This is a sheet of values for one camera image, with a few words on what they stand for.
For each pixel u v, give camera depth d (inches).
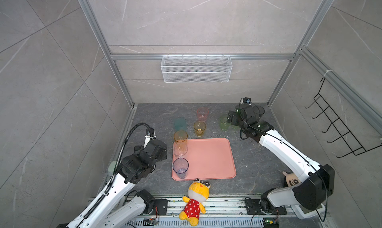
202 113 43.5
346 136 25.3
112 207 16.5
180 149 39.3
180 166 30.7
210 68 39.1
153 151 19.6
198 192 28.1
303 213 26.3
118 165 17.3
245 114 22.9
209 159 35.2
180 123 42.0
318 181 15.6
